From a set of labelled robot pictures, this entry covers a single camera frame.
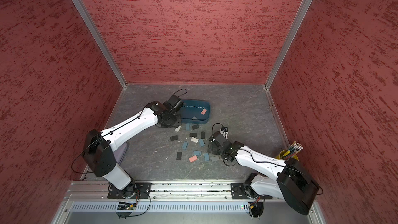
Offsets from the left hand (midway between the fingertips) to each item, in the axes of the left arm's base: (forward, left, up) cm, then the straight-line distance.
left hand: (176, 124), depth 84 cm
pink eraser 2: (+17, -15, -12) cm, 26 cm away
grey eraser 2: (-14, -22, -13) cm, 29 cm away
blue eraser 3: (-7, -4, -13) cm, 15 cm away
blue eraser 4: (-11, -12, -12) cm, 20 cm away
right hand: (-10, -23, -11) cm, 27 cm away
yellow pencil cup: (-15, -58, 0) cm, 60 cm away
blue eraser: (+6, -5, -12) cm, 14 cm away
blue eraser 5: (-14, -17, -13) cm, 26 cm away
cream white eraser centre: (-3, -10, -13) cm, 17 cm away
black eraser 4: (-13, -1, -13) cm, 18 cm away
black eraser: (+6, -10, -13) cm, 17 cm away
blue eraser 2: (-5, -14, -13) cm, 20 cm away
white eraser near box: (+3, +1, -12) cm, 12 cm away
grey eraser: (+12, -9, -12) cm, 19 cm away
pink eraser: (-14, -9, -14) cm, 22 cm away
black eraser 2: (-2, +3, -13) cm, 14 cm away
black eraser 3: (0, -15, -14) cm, 20 cm away
